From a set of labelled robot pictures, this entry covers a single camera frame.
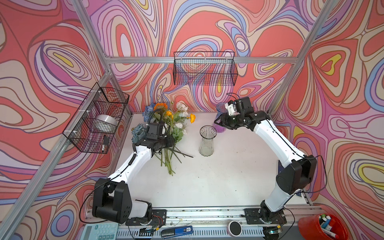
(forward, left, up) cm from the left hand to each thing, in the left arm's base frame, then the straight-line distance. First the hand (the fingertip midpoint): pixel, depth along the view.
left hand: (173, 138), depth 86 cm
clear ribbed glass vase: (+3, -20, +1) cm, 20 cm away
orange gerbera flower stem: (+27, +11, +2) cm, 29 cm away
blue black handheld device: (-44, 0, -10) cm, 45 cm away
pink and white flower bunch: (+21, +1, -3) cm, 22 cm away
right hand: (+3, -26, +9) cm, 27 cm away
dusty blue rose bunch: (+4, +22, 0) cm, 22 cm away
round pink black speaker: (-43, -30, -10) cm, 54 cm away
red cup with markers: (-42, -69, -8) cm, 82 cm away
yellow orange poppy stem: (+22, -11, -6) cm, 25 cm away
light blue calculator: (-43, +29, -14) cm, 54 cm away
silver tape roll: (-4, +31, +18) cm, 36 cm away
